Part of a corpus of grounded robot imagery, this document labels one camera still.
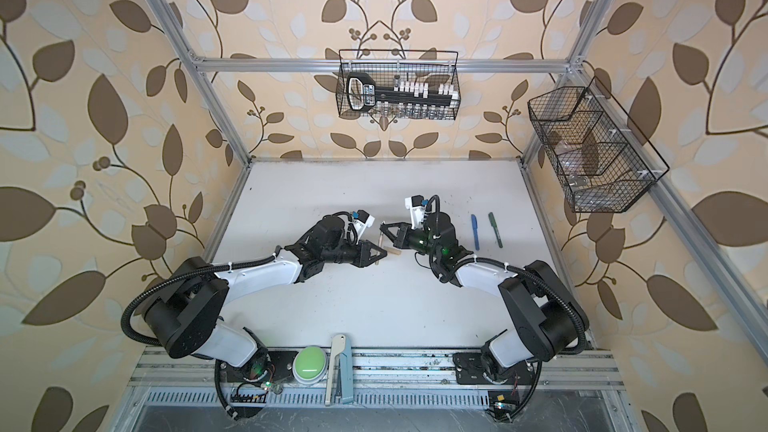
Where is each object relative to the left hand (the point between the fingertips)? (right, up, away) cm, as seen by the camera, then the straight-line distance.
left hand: (387, 250), depth 81 cm
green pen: (+37, +5, +20) cm, 42 cm away
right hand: (-1, +5, +1) cm, 6 cm away
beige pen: (+2, +1, -4) cm, 4 cm away
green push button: (-19, -27, -9) cm, 34 cm away
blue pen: (+29, +3, +18) cm, 35 cm away
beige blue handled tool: (-13, -23, -6) cm, 27 cm away
